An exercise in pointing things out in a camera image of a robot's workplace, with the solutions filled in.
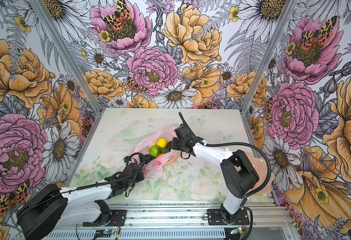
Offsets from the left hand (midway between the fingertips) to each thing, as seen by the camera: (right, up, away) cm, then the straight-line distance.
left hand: (141, 175), depth 89 cm
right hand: (+19, +16, +1) cm, 25 cm away
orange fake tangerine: (+11, +12, 0) cm, 16 cm away
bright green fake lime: (+7, +14, +3) cm, 16 cm away
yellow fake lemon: (+11, +18, +8) cm, 23 cm away
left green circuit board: (-14, -21, -18) cm, 30 cm away
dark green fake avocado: (+13, +14, +5) cm, 19 cm away
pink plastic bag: (-1, +16, -2) cm, 16 cm away
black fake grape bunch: (+3, +9, +4) cm, 11 cm away
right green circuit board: (+49, -20, -17) cm, 56 cm away
